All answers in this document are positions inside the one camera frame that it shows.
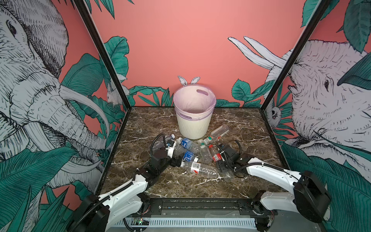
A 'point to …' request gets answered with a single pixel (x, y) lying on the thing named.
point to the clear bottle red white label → (198, 168)
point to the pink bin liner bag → (194, 102)
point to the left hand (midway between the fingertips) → (177, 148)
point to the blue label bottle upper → (187, 143)
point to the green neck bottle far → (219, 132)
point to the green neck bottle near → (205, 152)
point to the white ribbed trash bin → (192, 129)
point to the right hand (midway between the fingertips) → (220, 162)
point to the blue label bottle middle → (189, 156)
